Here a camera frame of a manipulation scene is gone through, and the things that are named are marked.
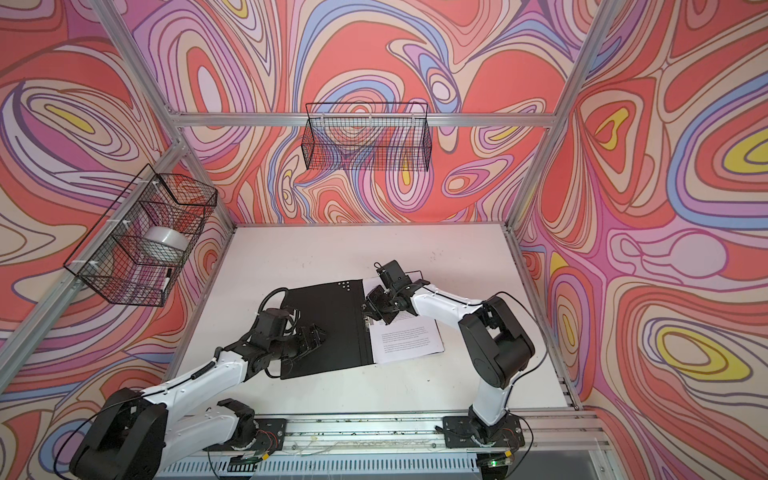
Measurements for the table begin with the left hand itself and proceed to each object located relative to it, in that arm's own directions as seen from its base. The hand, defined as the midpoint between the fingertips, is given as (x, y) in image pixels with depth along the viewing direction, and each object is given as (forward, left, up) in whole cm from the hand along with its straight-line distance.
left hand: (325, 340), depth 86 cm
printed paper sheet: (+3, -24, -4) cm, 25 cm away
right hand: (+7, -11, +3) cm, 13 cm away
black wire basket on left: (+10, +41, +30) cm, 52 cm away
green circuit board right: (-29, -45, -4) cm, 54 cm away
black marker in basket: (+5, +36, +22) cm, 43 cm away
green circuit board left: (-29, +17, -3) cm, 33 cm away
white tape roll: (+12, +35, +30) cm, 48 cm away
